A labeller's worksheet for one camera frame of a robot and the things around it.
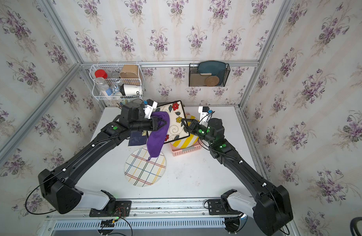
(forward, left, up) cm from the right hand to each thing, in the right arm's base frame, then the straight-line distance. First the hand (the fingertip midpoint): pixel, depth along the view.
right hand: (183, 119), depth 70 cm
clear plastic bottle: (+27, +50, -3) cm, 57 cm away
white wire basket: (+33, +44, -2) cm, 55 cm away
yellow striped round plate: (+4, -3, -27) cm, 27 cm away
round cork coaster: (+39, -18, -5) cm, 43 cm away
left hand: (-1, +8, -1) cm, 8 cm away
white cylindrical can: (+29, +35, -5) cm, 45 cm away
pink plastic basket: (-4, +4, -26) cm, 27 cm away
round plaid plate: (-14, +25, -32) cm, 42 cm away
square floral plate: (-3, +4, -4) cm, 6 cm away
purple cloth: (-8, +13, -5) cm, 16 cm away
